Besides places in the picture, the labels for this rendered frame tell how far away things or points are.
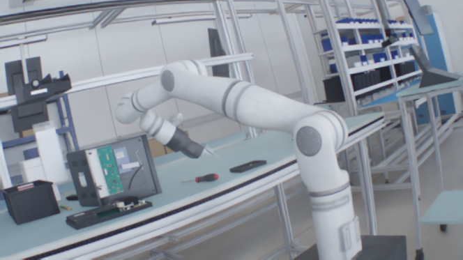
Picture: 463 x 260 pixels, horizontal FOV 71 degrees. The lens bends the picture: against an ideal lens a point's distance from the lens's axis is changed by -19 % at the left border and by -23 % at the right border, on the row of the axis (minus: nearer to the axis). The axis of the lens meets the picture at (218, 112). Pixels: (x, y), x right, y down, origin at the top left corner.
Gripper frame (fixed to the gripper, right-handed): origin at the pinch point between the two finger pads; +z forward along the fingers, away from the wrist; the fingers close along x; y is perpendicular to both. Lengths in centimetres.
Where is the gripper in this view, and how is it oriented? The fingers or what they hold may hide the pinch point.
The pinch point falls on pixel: (215, 155)
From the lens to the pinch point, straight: 140.7
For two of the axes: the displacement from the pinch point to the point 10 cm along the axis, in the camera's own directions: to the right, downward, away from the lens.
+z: 7.8, 5.3, 3.3
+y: -4.4, 8.4, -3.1
